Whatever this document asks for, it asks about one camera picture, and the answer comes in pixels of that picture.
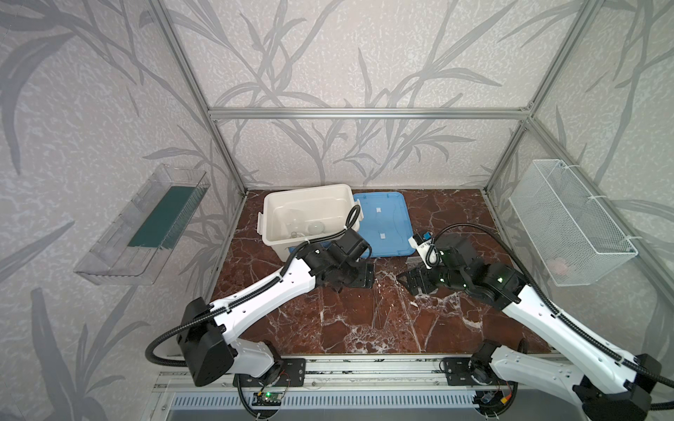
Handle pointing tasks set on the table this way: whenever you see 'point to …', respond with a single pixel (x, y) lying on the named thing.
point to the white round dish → (300, 234)
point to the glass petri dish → (316, 227)
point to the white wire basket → (574, 241)
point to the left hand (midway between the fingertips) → (370, 274)
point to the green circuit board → (267, 399)
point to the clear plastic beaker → (293, 222)
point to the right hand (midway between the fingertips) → (408, 263)
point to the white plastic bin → (328, 204)
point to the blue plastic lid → (385, 225)
